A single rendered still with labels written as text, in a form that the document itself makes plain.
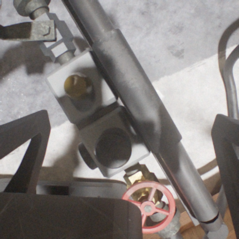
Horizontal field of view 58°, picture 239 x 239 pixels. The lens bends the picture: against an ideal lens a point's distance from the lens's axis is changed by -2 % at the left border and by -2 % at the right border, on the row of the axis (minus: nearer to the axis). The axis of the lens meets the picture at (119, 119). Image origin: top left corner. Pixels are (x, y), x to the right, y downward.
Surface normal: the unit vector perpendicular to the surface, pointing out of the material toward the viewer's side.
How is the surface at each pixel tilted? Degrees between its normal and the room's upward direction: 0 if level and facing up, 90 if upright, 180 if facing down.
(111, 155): 0
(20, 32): 0
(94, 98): 0
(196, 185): 15
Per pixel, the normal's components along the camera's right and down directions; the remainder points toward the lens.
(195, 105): -0.03, 0.09
